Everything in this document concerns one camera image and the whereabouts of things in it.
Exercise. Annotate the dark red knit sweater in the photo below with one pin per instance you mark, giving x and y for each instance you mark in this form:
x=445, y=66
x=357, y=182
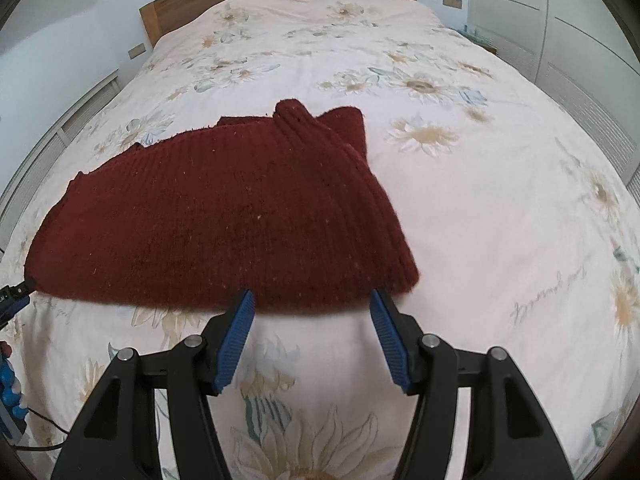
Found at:
x=200, y=210

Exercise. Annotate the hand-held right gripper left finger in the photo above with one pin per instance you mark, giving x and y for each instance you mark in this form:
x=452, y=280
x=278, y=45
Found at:
x=235, y=345

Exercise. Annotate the wooden nightstand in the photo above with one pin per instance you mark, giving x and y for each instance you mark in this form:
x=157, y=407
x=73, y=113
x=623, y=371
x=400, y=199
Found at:
x=487, y=46

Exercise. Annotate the white wardrobe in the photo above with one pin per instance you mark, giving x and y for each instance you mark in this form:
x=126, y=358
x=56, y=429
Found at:
x=575, y=35

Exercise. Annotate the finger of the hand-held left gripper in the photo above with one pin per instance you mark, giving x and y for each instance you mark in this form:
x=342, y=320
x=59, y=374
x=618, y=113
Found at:
x=12, y=297

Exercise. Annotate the floral duvet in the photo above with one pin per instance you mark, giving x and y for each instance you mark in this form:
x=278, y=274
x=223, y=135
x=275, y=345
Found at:
x=475, y=210

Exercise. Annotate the wall switch plate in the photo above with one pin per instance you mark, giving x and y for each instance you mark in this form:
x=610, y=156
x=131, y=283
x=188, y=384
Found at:
x=451, y=1
x=137, y=50

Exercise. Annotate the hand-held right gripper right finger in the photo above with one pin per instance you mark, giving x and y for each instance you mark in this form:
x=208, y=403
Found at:
x=387, y=345

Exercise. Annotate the white louvered cabinet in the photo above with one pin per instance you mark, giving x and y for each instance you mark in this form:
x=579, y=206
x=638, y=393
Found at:
x=50, y=145

